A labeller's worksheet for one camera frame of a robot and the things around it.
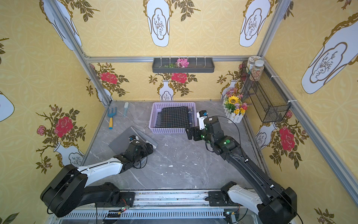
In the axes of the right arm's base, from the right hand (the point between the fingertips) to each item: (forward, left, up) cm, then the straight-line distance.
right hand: (195, 126), depth 77 cm
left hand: (-5, +33, -20) cm, 39 cm away
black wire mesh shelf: (+14, -43, +6) cm, 45 cm away
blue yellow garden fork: (+23, +66, -23) cm, 74 cm away
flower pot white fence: (+23, -28, -9) cm, 37 cm away
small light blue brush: (+32, +57, -22) cm, 69 cm away
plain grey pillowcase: (-2, +49, -20) cm, 54 cm away
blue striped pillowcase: (+18, +2, -19) cm, 26 cm away
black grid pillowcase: (+20, +14, -18) cm, 30 cm away
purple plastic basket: (+30, +30, -20) cm, 47 cm away
